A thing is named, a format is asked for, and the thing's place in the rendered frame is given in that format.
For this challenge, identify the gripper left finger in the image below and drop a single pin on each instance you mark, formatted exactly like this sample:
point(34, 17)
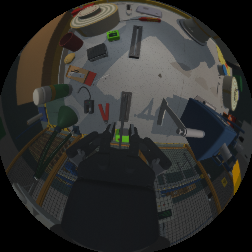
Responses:
point(88, 140)

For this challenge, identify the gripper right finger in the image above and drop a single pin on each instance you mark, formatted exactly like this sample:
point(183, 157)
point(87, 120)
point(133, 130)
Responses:
point(155, 152)

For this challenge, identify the green lamp shade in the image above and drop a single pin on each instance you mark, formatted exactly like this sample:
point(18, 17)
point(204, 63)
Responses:
point(67, 117)

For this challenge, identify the bright green block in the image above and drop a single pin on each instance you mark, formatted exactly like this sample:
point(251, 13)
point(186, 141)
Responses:
point(125, 137)

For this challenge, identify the orange-framed mesh fence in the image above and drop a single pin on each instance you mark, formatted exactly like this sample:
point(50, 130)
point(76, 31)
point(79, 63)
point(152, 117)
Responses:
point(185, 185)

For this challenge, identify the blue machine body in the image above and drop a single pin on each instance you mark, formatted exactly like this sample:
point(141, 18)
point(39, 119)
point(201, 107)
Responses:
point(208, 130)

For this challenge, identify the grey short cylinder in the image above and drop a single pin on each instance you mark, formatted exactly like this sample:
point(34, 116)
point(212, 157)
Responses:
point(34, 119)

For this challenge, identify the green and white cylinder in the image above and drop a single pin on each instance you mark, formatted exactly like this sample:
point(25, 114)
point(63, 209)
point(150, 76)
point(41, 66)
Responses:
point(52, 94)

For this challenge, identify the green sign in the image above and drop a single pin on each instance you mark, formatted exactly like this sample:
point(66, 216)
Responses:
point(165, 214)

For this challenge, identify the yellow oval lump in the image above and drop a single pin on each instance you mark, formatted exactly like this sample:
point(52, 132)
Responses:
point(70, 58)

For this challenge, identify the yellow panel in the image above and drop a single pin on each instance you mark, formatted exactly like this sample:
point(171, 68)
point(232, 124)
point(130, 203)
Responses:
point(236, 177)

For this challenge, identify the black ribbed box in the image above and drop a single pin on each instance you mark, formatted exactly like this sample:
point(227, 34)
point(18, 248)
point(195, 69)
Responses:
point(97, 52)

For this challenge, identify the dark hex key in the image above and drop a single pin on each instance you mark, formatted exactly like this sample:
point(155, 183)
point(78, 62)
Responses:
point(218, 88)

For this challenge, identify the white roll with yellow face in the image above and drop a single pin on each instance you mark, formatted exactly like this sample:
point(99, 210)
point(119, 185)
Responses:
point(229, 92)

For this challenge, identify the brown cardboard board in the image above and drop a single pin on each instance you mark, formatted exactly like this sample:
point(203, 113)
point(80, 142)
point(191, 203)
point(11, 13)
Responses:
point(33, 63)

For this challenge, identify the dark red mug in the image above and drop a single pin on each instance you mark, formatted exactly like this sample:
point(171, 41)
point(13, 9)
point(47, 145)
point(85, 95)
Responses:
point(71, 42)

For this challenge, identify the small green box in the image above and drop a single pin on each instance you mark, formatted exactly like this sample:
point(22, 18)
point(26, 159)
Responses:
point(113, 36)

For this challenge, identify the blue disc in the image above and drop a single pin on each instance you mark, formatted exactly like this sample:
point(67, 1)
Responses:
point(225, 70)

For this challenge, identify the yellow paper sheet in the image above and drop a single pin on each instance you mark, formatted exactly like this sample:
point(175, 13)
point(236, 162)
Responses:
point(221, 55)

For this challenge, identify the large beige tape roll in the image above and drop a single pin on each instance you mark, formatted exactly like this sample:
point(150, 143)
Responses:
point(98, 19)

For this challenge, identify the grey round dish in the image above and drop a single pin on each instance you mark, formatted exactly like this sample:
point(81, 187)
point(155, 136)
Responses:
point(194, 31)

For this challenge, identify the red flat box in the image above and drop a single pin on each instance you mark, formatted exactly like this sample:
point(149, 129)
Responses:
point(75, 11)

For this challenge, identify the small white device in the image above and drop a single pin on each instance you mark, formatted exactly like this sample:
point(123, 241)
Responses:
point(128, 9)

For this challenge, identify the pale grey flat pad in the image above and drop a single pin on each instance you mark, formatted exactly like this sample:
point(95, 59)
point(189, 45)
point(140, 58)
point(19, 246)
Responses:
point(149, 12)

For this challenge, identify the grey slotted rail plate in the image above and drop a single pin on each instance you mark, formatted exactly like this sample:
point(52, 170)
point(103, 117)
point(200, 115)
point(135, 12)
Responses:
point(125, 107)
point(135, 42)

